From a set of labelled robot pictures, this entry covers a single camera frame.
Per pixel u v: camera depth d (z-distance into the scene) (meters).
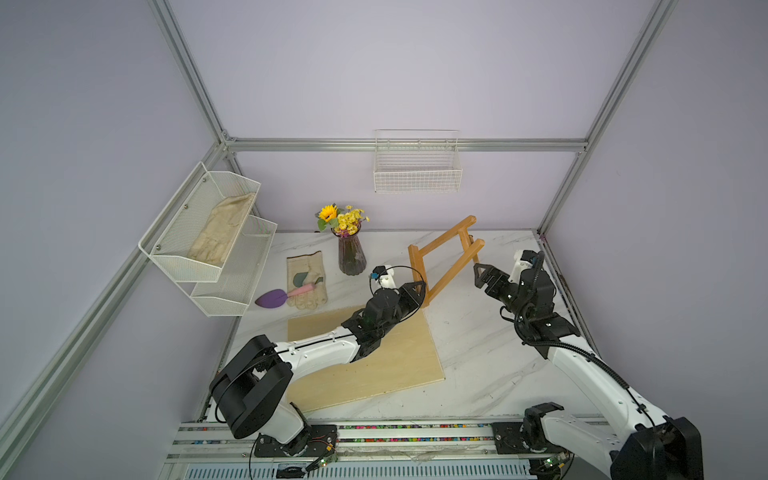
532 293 0.58
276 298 1.01
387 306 0.61
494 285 0.70
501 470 0.70
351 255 1.01
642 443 0.38
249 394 0.43
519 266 0.71
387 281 0.75
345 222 0.89
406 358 0.86
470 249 0.67
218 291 0.88
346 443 0.75
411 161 1.06
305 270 1.08
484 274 0.73
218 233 0.79
